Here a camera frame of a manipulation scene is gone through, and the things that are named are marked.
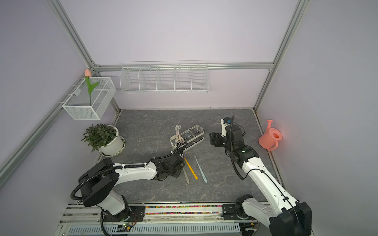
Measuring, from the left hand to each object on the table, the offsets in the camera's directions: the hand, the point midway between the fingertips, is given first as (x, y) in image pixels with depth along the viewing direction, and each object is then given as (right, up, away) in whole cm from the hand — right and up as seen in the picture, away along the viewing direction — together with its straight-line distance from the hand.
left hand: (177, 169), depth 88 cm
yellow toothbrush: (+8, 0, +1) cm, 8 cm away
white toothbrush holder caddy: (+8, +18, +13) cm, 24 cm away
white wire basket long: (-10, +60, +11) cm, 62 cm away
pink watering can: (+57, +18, +1) cm, 59 cm away
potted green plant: (-41, +19, -4) cm, 45 cm away
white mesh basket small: (-53, +38, -9) cm, 66 cm away
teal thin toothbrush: (+16, -4, -2) cm, 16 cm away
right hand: (+22, +22, -9) cm, 33 cm away
